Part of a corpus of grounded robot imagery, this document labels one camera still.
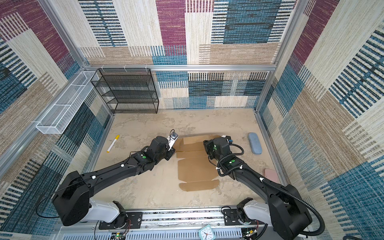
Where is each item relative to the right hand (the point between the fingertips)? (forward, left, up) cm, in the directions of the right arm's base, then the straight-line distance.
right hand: (201, 142), depth 83 cm
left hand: (+1, +17, -1) cm, 17 cm away
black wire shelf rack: (+46, +52, +1) cm, 69 cm away
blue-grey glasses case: (+7, -35, -15) cm, 39 cm away
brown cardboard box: (-8, +3, -20) cm, 22 cm away
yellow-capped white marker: (+11, +58, -15) cm, 61 cm away
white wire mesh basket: (+6, +68, +18) cm, 71 cm away
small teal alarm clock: (-40, 0, -14) cm, 42 cm away
